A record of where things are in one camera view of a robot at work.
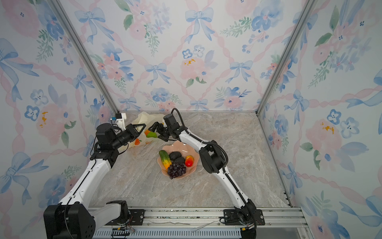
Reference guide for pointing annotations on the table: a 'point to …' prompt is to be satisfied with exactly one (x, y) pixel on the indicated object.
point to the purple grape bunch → (176, 170)
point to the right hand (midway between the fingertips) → (153, 131)
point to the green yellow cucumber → (165, 159)
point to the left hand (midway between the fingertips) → (146, 124)
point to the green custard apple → (151, 134)
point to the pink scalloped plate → (185, 150)
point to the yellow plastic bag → (143, 140)
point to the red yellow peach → (189, 161)
